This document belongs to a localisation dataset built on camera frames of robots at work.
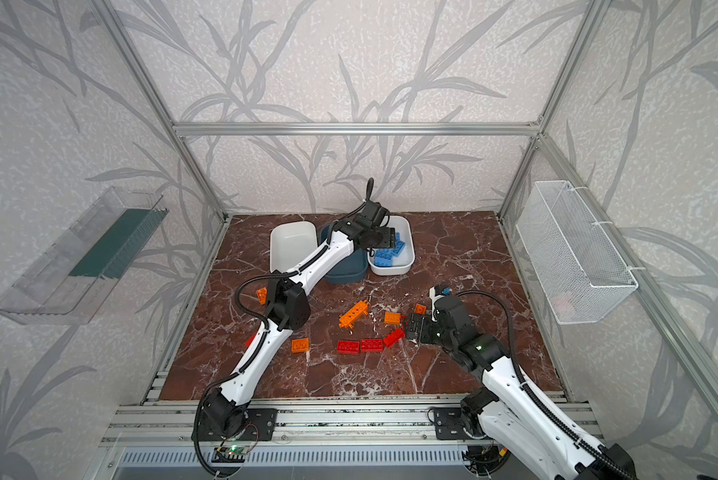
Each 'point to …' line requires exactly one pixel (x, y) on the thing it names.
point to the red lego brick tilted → (393, 337)
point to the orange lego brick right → (420, 309)
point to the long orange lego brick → (347, 319)
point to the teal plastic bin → (352, 269)
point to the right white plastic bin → (401, 264)
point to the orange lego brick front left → (301, 345)
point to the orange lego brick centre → (392, 318)
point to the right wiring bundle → (484, 459)
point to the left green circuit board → (230, 454)
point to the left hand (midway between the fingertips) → (393, 230)
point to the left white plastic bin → (289, 242)
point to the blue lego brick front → (399, 245)
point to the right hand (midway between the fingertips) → (416, 312)
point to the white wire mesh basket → (577, 270)
